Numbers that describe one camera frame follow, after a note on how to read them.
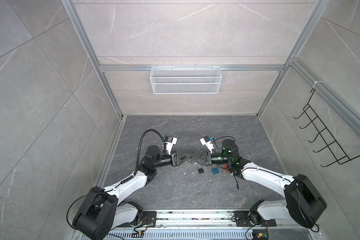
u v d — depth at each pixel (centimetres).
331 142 63
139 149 63
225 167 65
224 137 70
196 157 72
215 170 90
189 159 72
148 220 73
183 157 74
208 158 66
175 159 67
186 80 101
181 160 69
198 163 71
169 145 71
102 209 41
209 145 73
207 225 73
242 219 73
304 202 42
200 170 90
